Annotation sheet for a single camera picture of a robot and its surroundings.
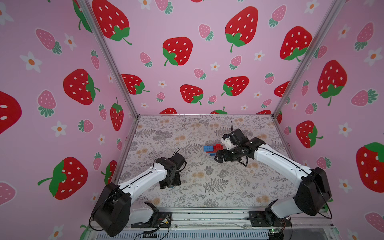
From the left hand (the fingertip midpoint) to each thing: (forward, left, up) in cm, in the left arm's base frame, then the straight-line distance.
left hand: (175, 183), depth 83 cm
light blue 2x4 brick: (+21, -20, +5) cm, 29 cm away
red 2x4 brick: (+21, -25, +5) cm, 33 cm away
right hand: (+12, -27, +10) cm, 31 cm away
